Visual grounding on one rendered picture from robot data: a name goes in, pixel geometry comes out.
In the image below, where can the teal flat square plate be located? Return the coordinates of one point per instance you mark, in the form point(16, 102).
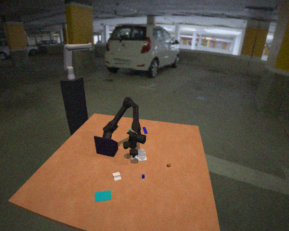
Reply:
point(102, 196)

